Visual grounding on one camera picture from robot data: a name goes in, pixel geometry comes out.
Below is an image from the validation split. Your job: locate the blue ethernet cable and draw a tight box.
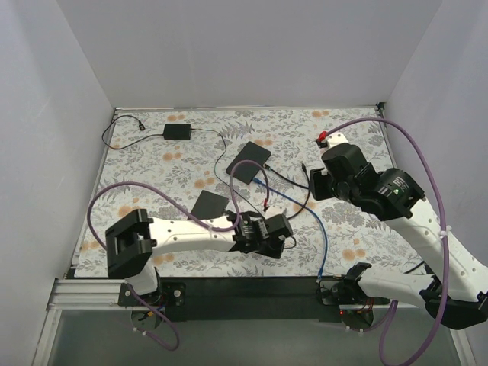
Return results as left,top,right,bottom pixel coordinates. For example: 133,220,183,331
253,177,331,281

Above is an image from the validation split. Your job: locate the black network switch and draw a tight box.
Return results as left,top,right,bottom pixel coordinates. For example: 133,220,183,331
191,190,229,220
226,142,271,185

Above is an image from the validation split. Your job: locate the thin black adapter cable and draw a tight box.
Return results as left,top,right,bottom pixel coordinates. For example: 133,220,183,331
190,128,237,191

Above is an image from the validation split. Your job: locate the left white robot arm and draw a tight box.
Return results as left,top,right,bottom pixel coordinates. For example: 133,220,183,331
105,209,294,296

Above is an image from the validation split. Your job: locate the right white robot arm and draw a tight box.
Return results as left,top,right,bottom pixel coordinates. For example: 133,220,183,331
310,142,487,329

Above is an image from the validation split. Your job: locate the floral patterned table mat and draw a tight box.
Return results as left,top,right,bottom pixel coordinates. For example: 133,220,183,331
74,107,425,278

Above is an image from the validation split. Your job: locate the black power adapter brick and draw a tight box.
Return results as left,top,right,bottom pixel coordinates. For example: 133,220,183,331
162,124,192,141

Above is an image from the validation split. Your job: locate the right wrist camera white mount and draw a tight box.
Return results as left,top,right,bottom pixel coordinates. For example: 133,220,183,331
316,131,348,149

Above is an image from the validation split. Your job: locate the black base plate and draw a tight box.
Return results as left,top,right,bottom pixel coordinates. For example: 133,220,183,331
141,276,380,323

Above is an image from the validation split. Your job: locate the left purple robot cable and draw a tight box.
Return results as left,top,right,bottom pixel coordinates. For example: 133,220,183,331
87,159,274,351

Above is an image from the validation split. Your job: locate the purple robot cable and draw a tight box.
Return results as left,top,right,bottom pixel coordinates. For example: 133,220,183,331
87,159,274,351
327,117,449,365

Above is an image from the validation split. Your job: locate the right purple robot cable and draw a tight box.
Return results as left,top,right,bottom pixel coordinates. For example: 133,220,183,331
327,117,449,365

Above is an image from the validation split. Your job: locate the thin black power input cord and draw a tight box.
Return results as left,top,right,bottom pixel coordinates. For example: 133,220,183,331
101,115,165,151

